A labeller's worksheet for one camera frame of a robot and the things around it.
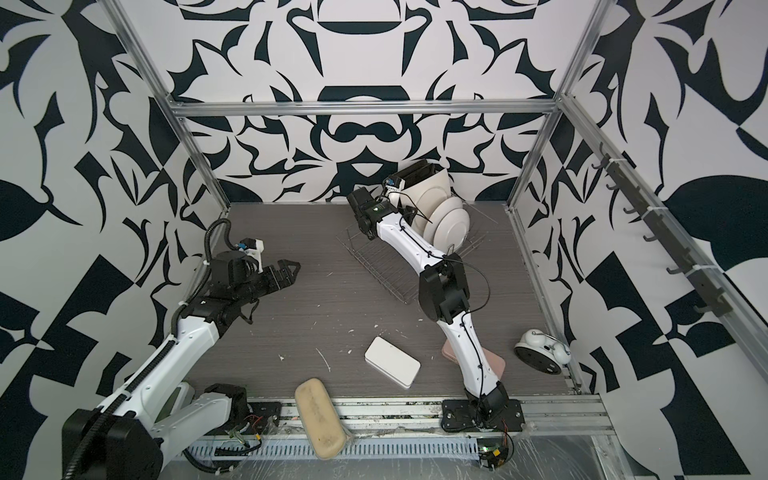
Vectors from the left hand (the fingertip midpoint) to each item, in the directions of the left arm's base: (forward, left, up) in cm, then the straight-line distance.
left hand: (287, 263), depth 81 cm
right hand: (+20, -33, +1) cm, 38 cm away
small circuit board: (-42, -50, -19) cm, 68 cm away
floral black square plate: (+34, -38, +2) cm, 51 cm away
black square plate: (+35, -37, +2) cm, 51 cm away
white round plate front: (+15, -48, -6) cm, 50 cm away
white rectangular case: (-22, -27, -14) cm, 38 cm away
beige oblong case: (-35, -11, -15) cm, 39 cm away
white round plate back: (+17, -42, -1) cm, 46 cm away
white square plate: (+25, -40, +1) cm, 47 cm away
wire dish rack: (+4, -32, -17) cm, 36 cm away
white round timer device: (-23, -64, -8) cm, 68 cm away
